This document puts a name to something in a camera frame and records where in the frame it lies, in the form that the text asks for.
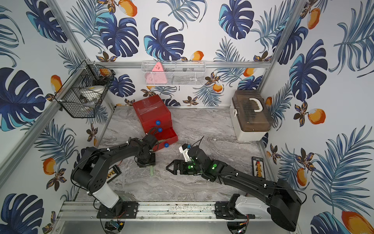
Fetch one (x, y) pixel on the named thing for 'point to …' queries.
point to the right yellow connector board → (258, 167)
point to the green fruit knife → (151, 171)
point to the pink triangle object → (157, 76)
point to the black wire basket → (69, 97)
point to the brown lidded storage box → (252, 119)
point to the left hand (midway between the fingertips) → (151, 164)
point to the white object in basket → (93, 93)
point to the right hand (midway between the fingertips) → (172, 168)
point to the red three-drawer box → (153, 113)
